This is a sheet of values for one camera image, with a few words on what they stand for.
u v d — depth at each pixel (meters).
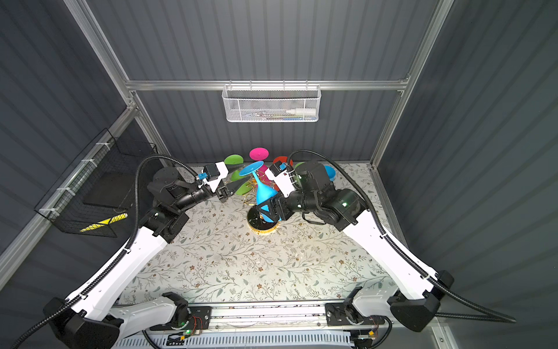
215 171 0.48
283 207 0.54
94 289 0.40
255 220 0.96
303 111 0.85
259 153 0.84
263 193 0.60
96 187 0.74
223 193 0.55
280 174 0.54
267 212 0.56
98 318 0.40
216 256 0.89
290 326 0.73
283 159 0.81
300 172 0.49
